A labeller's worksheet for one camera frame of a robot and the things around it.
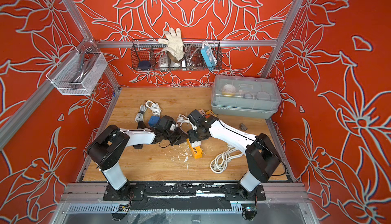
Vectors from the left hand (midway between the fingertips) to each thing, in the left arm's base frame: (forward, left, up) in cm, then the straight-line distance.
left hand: (189, 138), depth 89 cm
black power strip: (+5, +30, +4) cm, 30 cm away
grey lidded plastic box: (+24, -33, +13) cm, 43 cm away
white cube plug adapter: (-2, -3, +16) cm, 16 cm away
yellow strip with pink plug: (+20, -12, 0) cm, 23 cm away
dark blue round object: (+36, +31, +25) cm, 54 cm away
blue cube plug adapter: (+8, +23, +5) cm, 25 cm away
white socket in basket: (+37, +19, +27) cm, 50 cm away
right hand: (-2, -1, +6) cm, 6 cm away
